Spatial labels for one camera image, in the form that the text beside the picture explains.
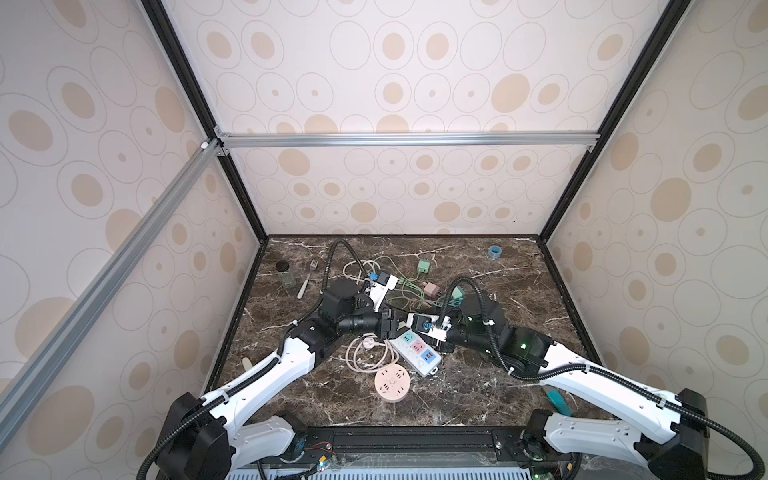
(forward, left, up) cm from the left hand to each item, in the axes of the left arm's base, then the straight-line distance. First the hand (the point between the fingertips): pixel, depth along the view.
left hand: (420, 322), depth 67 cm
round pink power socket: (-7, +6, -23) cm, 25 cm away
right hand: (+3, 0, -2) cm, 4 cm away
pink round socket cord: (+3, +13, -26) cm, 29 cm away
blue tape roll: (+44, -33, -27) cm, 61 cm away
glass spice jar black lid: (+27, +43, -21) cm, 54 cm away
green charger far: (+36, -5, -25) cm, 44 cm away
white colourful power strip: (+2, -1, -23) cm, 23 cm away
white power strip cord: (+34, +16, -22) cm, 44 cm away
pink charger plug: (+24, -7, -23) cm, 34 cm away
